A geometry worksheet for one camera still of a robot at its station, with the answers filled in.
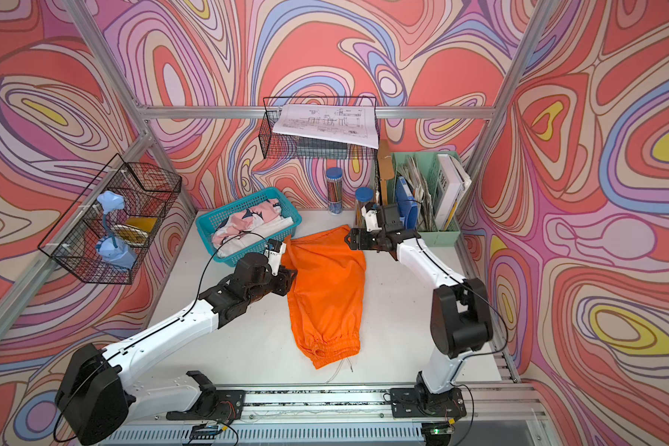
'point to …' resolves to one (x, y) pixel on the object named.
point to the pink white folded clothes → (249, 228)
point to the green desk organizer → (426, 186)
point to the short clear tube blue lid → (362, 195)
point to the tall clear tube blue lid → (334, 190)
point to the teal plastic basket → (282, 235)
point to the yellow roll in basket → (136, 230)
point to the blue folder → (406, 204)
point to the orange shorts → (326, 299)
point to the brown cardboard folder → (386, 167)
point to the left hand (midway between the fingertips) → (293, 270)
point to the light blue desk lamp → (108, 248)
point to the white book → (453, 182)
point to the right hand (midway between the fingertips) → (358, 244)
